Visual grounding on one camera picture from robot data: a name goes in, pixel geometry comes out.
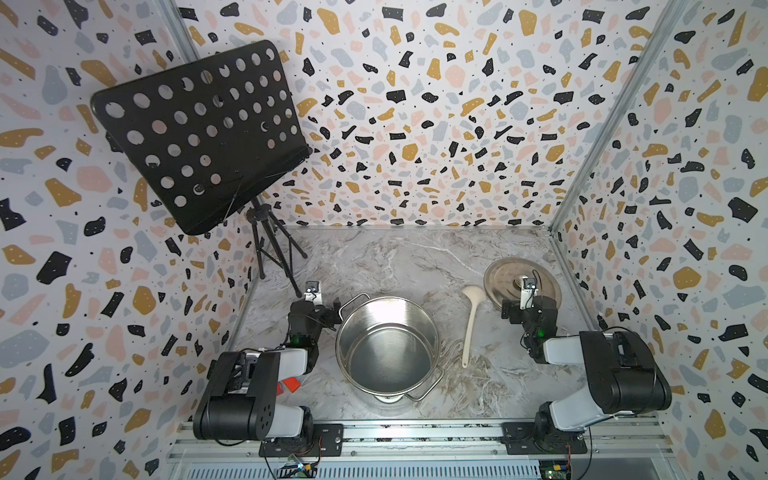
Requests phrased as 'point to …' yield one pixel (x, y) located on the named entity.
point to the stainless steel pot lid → (503, 280)
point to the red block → (292, 384)
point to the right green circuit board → (554, 469)
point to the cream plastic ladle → (477, 294)
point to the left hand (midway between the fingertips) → (324, 298)
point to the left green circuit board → (299, 470)
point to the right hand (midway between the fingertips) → (523, 296)
